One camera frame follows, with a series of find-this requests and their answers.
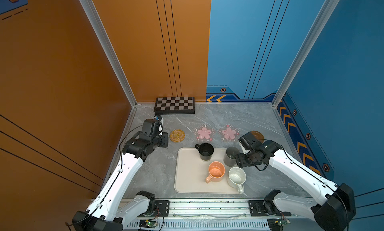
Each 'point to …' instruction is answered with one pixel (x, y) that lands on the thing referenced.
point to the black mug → (206, 151)
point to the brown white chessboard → (172, 105)
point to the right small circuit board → (277, 224)
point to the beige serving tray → (223, 186)
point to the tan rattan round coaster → (177, 135)
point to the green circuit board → (145, 223)
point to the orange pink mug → (216, 171)
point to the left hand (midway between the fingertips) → (164, 134)
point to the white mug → (236, 178)
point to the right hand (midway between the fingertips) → (240, 162)
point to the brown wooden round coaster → (258, 135)
